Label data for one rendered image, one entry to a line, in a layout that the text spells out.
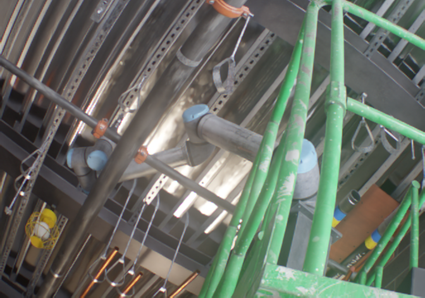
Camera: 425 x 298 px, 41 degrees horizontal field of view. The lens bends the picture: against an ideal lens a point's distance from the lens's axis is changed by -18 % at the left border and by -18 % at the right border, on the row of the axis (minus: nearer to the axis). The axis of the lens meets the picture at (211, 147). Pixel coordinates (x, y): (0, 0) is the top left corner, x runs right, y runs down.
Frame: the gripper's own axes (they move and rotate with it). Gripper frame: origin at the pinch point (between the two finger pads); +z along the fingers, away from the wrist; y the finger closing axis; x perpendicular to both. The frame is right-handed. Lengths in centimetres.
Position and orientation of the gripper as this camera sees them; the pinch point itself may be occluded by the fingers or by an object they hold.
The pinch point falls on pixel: (118, 120)
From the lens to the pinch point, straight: 311.1
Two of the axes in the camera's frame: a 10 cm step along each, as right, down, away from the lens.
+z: 2.1, -5.8, 7.9
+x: -8.1, -5.6, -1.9
